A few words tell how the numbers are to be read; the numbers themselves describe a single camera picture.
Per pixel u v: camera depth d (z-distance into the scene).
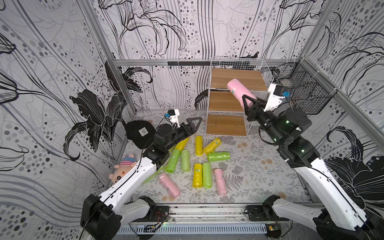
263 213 0.66
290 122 0.38
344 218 0.36
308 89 0.88
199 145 0.95
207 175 0.82
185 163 0.88
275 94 0.45
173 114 0.64
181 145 0.96
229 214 0.74
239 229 0.69
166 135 0.53
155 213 0.73
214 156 0.88
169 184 0.81
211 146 0.94
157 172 0.86
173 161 0.88
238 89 0.57
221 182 0.81
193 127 0.59
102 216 0.37
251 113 0.48
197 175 0.82
